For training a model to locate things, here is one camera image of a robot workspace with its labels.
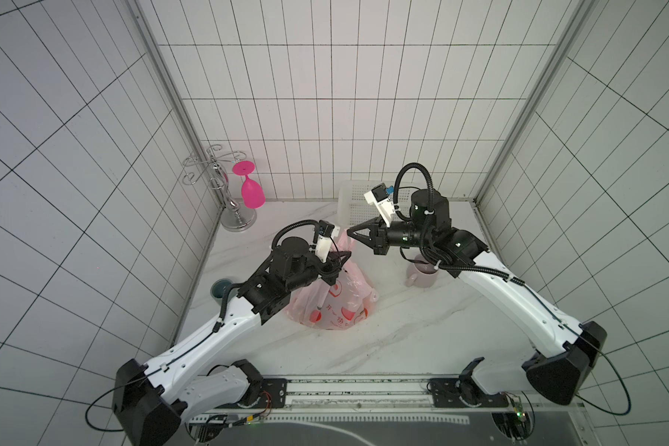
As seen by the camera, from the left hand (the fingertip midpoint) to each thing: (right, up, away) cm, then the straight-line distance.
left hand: (343, 258), depth 71 cm
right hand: (+2, +9, -6) cm, 11 cm away
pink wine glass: (-33, +19, +29) cm, 48 cm away
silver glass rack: (-45, +11, +40) cm, 61 cm away
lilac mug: (+26, -8, +16) cm, 31 cm away
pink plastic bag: (-1, -14, +3) cm, 14 cm away
